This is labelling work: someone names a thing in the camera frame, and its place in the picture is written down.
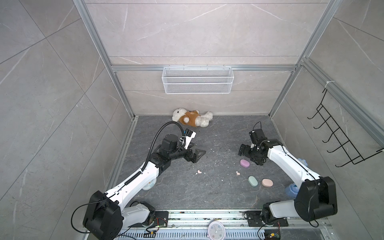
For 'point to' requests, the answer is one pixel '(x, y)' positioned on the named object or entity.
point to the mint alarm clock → (149, 185)
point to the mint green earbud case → (252, 181)
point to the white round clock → (216, 230)
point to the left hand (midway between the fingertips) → (199, 145)
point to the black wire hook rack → (346, 146)
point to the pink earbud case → (267, 183)
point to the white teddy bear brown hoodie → (192, 117)
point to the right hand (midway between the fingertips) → (245, 154)
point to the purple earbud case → (244, 163)
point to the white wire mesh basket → (198, 80)
